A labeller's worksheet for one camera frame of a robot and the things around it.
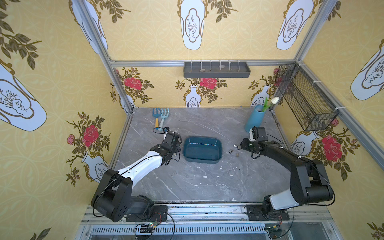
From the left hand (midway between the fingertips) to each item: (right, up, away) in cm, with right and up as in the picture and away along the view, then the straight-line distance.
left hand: (174, 143), depth 90 cm
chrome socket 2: (+39, -8, +5) cm, 40 cm away
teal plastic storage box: (+18, -4, +5) cm, 19 cm away
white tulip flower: (+57, +25, -6) cm, 63 cm away
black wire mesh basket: (+72, +19, -15) cm, 76 cm away
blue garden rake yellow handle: (-18, +21, +31) cm, 41 cm away
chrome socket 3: (+39, -2, +8) cm, 39 cm away
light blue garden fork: (-11, +19, +27) cm, 35 cm away
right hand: (+41, -1, +4) cm, 41 cm away
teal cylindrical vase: (+52, +15, +6) cm, 54 cm away
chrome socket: (+36, -6, +6) cm, 36 cm away
